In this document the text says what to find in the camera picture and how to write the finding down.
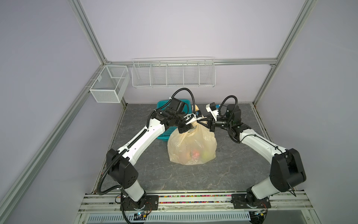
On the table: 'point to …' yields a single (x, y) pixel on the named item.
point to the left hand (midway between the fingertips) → (190, 124)
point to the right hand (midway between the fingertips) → (197, 121)
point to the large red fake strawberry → (195, 153)
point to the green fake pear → (206, 155)
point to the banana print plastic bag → (196, 147)
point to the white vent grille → (171, 217)
